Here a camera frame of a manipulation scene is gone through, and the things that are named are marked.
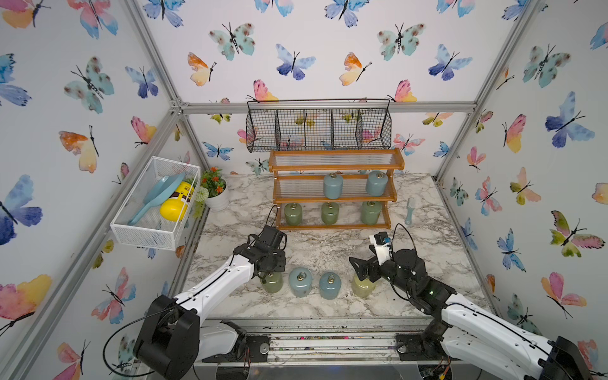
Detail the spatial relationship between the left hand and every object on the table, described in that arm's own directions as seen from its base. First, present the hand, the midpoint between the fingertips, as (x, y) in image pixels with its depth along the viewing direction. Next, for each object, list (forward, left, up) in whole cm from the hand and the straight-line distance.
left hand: (282, 260), depth 86 cm
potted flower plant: (+32, +29, +6) cm, 43 cm away
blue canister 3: (+23, -36, +14) cm, 45 cm away
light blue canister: (-9, -7, +2) cm, 11 cm away
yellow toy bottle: (+5, +29, +25) cm, 39 cm away
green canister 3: (+20, -18, +1) cm, 27 cm away
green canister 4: (+19, -35, +2) cm, 40 cm away
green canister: (-8, +2, 0) cm, 8 cm away
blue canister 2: (+22, -19, +15) cm, 33 cm away
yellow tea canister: (-11, -27, +1) cm, 30 cm away
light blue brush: (+29, -57, -6) cm, 64 cm away
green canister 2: (+20, -4, +1) cm, 20 cm away
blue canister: (-10, -16, +1) cm, 19 cm away
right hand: (-2, -28, +10) cm, 29 cm away
